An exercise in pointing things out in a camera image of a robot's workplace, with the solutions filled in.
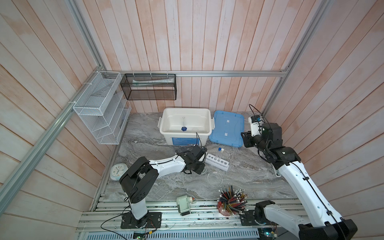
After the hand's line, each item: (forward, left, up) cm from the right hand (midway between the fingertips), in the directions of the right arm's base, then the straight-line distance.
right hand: (245, 132), depth 75 cm
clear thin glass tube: (+23, +34, -17) cm, 44 cm away
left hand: (-10, +22, -24) cm, 35 cm away
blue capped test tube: (-4, +12, -11) cm, 17 cm away
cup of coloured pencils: (-30, +8, -15) cm, 35 cm away
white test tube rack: (-6, +12, -23) cm, 27 cm away
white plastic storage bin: (+24, +32, -24) cm, 47 cm away
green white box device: (-29, +32, -22) cm, 48 cm away
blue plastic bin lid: (+24, 0, -27) cm, 36 cm away
